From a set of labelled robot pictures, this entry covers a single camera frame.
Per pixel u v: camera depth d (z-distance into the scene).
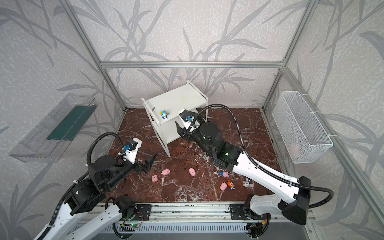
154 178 0.83
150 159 0.57
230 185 0.81
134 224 0.71
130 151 0.51
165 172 0.86
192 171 0.86
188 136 0.56
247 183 0.81
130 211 0.66
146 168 0.57
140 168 0.55
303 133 0.62
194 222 0.72
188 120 0.49
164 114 0.68
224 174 0.84
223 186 0.81
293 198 0.38
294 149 0.74
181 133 0.54
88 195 0.44
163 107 0.79
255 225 0.71
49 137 0.64
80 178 0.47
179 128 0.56
